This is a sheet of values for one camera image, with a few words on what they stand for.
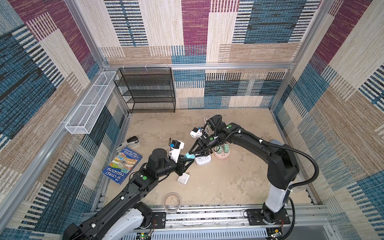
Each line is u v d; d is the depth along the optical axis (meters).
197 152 0.73
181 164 0.64
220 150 0.91
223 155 0.94
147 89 1.09
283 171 0.48
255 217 0.73
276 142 1.01
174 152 0.64
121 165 0.89
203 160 0.92
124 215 0.59
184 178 0.84
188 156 0.70
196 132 0.76
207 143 0.70
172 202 0.79
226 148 0.91
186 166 0.70
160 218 0.73
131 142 0.99
